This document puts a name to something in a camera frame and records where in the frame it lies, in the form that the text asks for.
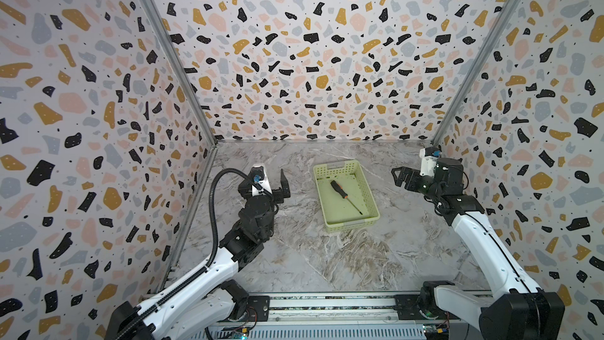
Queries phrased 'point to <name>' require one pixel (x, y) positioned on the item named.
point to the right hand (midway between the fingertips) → (401, 167)
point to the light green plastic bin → (338, 212)
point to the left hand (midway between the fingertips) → (266, 169)
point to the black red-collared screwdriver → (341, 191)
